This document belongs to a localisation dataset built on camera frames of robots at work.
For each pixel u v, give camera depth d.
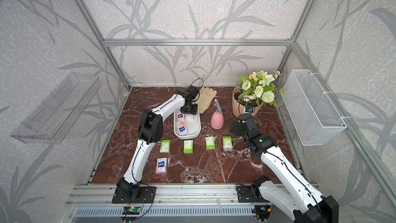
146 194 0.74
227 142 0.89
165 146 0.87
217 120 0.92
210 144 0.88
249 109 0.68
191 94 0.85
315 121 0.59
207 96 1.15
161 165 0.81
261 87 0.79
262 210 0.74
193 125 0.97
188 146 0.87
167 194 0.75
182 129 0.94
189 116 0.99
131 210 0.71
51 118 0.66
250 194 0.73
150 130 0.63
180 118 0.99
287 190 0.45
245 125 0.56
